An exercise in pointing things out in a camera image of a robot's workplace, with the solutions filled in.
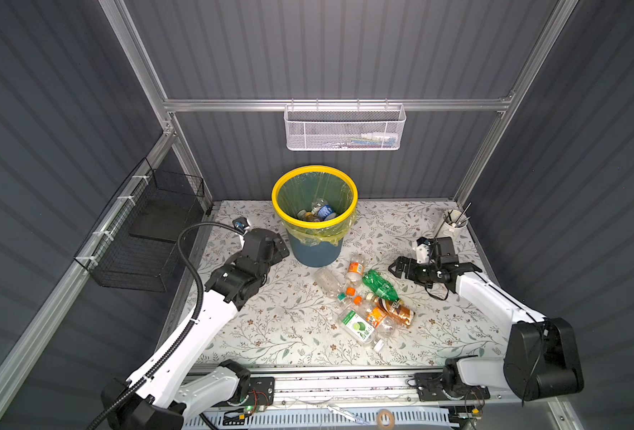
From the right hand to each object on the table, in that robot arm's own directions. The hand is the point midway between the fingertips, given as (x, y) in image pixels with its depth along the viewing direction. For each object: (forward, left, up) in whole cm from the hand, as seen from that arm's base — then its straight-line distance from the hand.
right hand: (403, 272), depth 88 cm
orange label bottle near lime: (-14, +11, -3) cm, 18 cm away
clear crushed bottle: (0, +24, -7) cm, 25 cm away
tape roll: (-37, +10, -8) cm, 40 cm away
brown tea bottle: (-11, +4, -3) cm, 12 cm away
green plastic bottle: (-2, +7, -6) cm, 9 cm away
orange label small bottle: (+3, +16, -4) cm, 17 cm away
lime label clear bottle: (-16, +15, -5) cm, 22 cm away
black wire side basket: (-3, +78, +21) cm, 80 cm away
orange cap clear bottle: (-4, +18, -6) cm, 19 cm away
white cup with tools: (+23, -24, 0) cm, 33 cm away
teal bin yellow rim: (+23, +29, +9) cm, 38 cm away
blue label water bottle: (+19, +26, +10) cm, 34 cm away
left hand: (-1, +42, +18) cm, 46 cm away
